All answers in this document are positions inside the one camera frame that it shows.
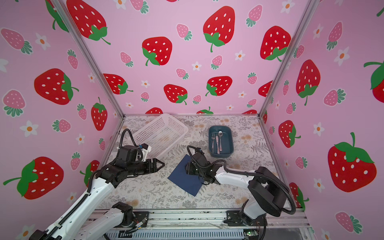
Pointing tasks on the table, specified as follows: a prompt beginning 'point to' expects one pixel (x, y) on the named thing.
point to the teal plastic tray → (227, 140)
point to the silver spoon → (220, 134)
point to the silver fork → (213, 137)
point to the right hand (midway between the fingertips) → (185, 166)
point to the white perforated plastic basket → (161, 134)
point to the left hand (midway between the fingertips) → (160, 164)
